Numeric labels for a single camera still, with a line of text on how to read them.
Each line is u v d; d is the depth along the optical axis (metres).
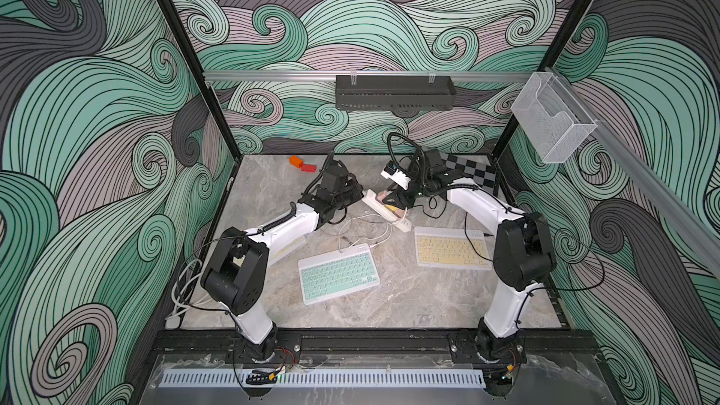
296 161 1.18
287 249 0.92
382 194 0.87
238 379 0.69
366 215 1.01
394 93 1.04
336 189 0.69
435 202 0.80
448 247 0.92
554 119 0.77
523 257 0.50
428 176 0.73
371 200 0.88
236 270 0.45
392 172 0.78
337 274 0.87
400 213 0.92
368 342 0.74
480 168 1.11
